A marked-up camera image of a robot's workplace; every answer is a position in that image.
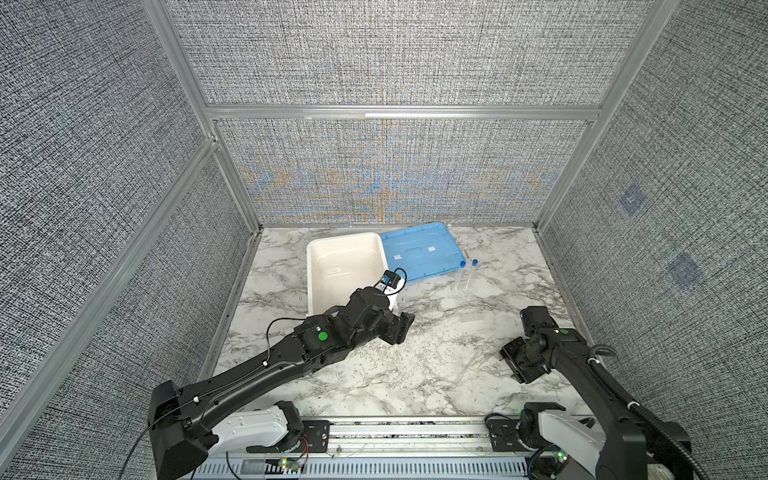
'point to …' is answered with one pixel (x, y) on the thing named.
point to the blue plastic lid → (423, 252)
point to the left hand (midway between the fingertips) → (404, 313)
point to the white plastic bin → (338, 267)
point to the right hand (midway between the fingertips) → (503, 360)
